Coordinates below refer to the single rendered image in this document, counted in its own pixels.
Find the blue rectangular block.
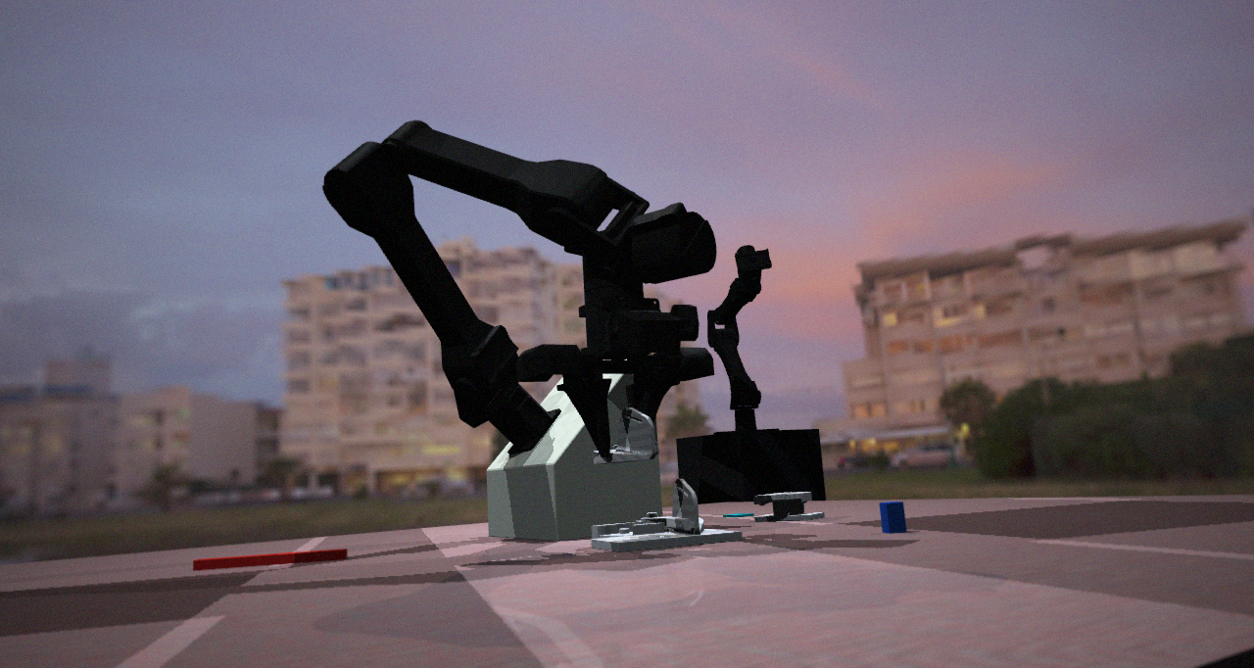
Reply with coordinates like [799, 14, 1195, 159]
[879, 501, 905, 533]

